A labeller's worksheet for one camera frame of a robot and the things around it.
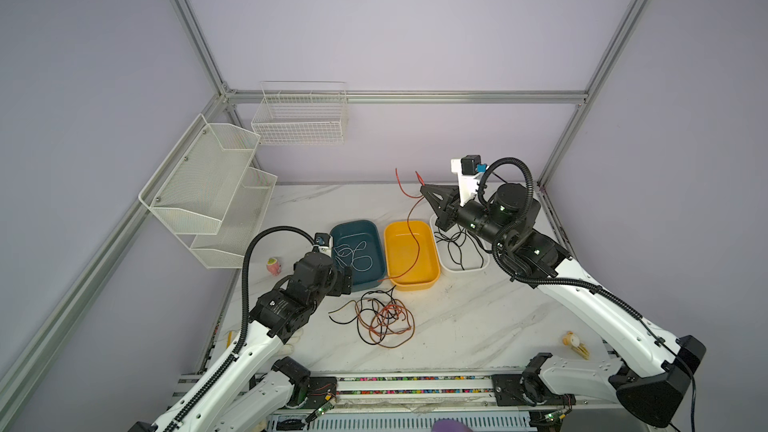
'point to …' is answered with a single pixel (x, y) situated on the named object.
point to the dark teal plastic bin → (356, 244)
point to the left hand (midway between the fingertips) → (330, 269)
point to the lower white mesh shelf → (226, 249)
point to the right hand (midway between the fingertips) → (421, 187)
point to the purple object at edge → (450, 425)
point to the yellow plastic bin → (401, 251)
